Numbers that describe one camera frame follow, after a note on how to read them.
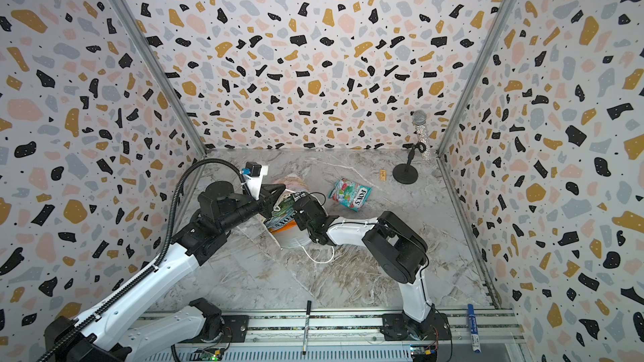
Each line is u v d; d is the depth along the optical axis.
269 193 0.65
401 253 0.50
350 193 1.03
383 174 1.13
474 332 0.73
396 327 0.75
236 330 0.73
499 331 0.75
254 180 0.60
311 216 0.72
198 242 0.51
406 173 1.13
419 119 0.88
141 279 0.44
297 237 0.85
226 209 0.54
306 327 0.74
